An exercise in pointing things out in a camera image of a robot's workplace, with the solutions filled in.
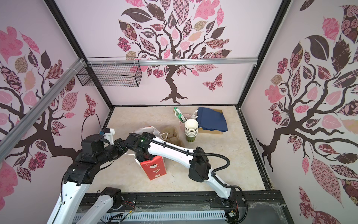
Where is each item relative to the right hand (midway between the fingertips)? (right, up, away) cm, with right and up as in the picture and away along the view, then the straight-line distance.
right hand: (147, 161), depth 76 cm
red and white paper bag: (+6, -1, -8) cm, 10 cm away
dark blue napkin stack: (+41, +23, +28) cm, 54 cm away
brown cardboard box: (+33, +15, +21) cm, 42 cm away
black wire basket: (-45, +63, +46) cm, 90 cm away
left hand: (-6, +10, -7) cm, 14 cm away
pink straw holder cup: (+19, +19, +22) cm, 34 cm away
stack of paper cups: (+25, +17, +10) cm, 32 cm away
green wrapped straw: (+16, +27, +16) cm, 36 cm away
